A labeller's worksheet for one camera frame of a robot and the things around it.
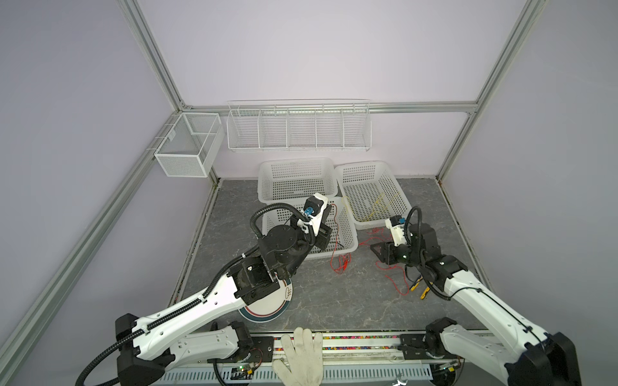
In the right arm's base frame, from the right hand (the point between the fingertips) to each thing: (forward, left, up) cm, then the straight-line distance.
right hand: (377, 247), depth 81 cm
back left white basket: (+45, +32, -12) cm, 57 cm away
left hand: (-3, +17, +25) cm, 30 cm away
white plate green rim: (-16, +36, -12) cm, 41 cm away
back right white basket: (+38, -6, -14) cm, 40 cm away
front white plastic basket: (+12, +10, -13) cm, 20 cm away
